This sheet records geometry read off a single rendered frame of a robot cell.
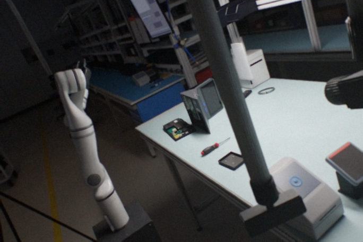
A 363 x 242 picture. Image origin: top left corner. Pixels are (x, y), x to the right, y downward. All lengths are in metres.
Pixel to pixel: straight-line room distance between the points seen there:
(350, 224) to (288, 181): 0.18
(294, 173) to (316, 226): 0.15
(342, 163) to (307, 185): 0.13
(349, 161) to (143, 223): 0.91
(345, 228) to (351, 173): 0.15
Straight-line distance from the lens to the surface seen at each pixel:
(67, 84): 1.28
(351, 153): 1.03
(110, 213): 1.49
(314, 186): 0.94
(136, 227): 1.50
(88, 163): 1.37
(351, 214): 1.00
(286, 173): 0.94
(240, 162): 1.31
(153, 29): 2.98
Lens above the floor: 1.68
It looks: 18 degrees down
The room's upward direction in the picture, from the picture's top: 22 degrees counter-clockwise
